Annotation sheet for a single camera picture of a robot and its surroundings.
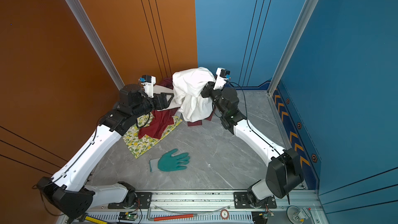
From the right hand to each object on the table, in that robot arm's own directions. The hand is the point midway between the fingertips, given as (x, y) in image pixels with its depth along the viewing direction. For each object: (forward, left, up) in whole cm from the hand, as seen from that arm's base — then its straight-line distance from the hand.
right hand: (200, 77), depth 70 cm
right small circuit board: (-47, -30, -41) cm, 69 cm away
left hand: (-6, +14, -4) cm, 16 cm away
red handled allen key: (-49, +14, -41) cm, 65 cm away
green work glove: (-24, +20, -40) cm, 51 cm away
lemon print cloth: (-14, +38, -40) cm, 57 cm away
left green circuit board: (-48, +35, -42) cm, 73 cm away
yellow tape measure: (-50, +48, -40) cm, 79 cm away
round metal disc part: (-47, -41, -41) cm, 74 cm away
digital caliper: (-49, +54, -39) cm, 83 cm away
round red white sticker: (-47, -10, -41) cm, 64 cm away
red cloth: (-2, +26, -29) cm, 39 cm away
